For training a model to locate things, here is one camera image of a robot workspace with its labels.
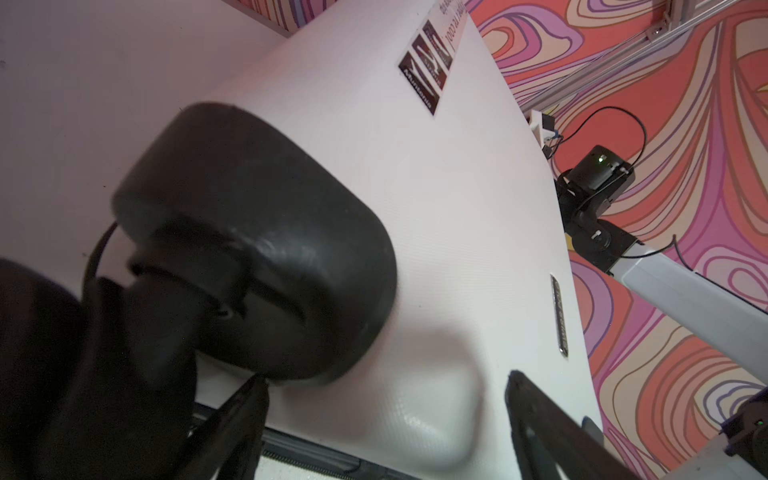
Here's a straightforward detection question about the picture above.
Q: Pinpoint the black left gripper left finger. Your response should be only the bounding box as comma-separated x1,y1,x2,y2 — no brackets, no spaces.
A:
173,376,269,479

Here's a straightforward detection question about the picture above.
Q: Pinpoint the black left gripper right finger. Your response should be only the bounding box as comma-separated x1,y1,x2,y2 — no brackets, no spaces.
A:
505,370,636,479

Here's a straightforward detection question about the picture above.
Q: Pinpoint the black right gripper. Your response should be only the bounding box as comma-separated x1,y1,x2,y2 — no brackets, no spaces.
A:
555,145,638,273

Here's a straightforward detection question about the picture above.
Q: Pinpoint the black white suitcase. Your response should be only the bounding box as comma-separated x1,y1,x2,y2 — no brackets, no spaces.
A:
1,1,599,479

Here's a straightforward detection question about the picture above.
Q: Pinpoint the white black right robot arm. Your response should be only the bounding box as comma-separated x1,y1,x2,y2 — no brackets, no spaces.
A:
572,242,767,479

